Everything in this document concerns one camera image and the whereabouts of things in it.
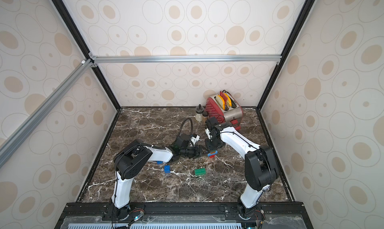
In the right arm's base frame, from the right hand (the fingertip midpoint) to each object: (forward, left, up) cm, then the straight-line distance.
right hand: (210, 149), depth 89 cm
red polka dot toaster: (+24, -10, +11) cm, 28 cm away
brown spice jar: (+25, +4, +1) cm, 25 cm away
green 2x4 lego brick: (-12, +6, -5) cm, 14 cm away
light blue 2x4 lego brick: (-3, 0, -1) cm, 3 cm away
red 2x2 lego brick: (-2, -2, -6) cm, 6 cm away
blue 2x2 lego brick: (-7, +30, -6) cm, 32 cm away
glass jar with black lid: (+28, +8, +4) cm, 29 cm away
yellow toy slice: (+27, -11, +15) cm, 33 cm away
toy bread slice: (+27, -6, +14) cm, 31 cm away
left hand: (-4, 0, 0) cm, 4 cm away
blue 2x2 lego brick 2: (-12, +24, -3) cm, 27 cm away
